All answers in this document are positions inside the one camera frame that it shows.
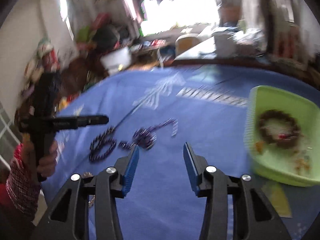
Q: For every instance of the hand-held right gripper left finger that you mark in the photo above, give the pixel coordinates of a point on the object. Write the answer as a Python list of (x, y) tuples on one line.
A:
[(130, 172)]

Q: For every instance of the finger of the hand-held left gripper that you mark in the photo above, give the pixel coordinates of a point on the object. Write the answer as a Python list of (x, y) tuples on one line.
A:
[(82, 122)]

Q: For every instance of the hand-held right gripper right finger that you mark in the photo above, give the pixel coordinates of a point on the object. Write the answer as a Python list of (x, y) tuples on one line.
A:
[(191, 170)]

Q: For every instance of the green plastic basket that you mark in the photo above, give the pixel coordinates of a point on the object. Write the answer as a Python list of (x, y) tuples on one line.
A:
[(277, 165)]

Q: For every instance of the red bead hair clip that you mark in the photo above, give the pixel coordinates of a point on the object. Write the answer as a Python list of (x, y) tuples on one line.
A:
[(283, 136)]

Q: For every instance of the person's left hand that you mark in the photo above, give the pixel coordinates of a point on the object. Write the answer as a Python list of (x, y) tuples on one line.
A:
[(50, 160)]

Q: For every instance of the chair with white cushion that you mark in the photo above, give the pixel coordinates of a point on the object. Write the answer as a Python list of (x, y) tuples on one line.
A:
[(116, 60)]

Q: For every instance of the blue printed tablecloth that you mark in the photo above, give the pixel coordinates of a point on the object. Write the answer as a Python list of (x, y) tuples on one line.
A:
[(162, 105)]

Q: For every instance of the green bag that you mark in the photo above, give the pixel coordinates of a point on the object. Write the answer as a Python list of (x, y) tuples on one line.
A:
[(83, 33)]

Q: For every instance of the dark duffel bag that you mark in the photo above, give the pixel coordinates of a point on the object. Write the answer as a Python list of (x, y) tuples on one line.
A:
[(106, 37)]

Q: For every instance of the red bag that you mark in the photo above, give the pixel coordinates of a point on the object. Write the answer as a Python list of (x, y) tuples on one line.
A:
[(100, 21)]

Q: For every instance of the dark wooden desk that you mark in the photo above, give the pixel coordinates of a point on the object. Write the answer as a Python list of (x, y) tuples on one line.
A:
[(200, 52)]

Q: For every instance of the white and yellow seat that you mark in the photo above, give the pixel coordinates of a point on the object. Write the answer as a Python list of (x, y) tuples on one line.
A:
[(187, 43)]

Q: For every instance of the cardboard box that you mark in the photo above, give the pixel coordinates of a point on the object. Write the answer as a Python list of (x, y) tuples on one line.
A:
[(231, 15)]

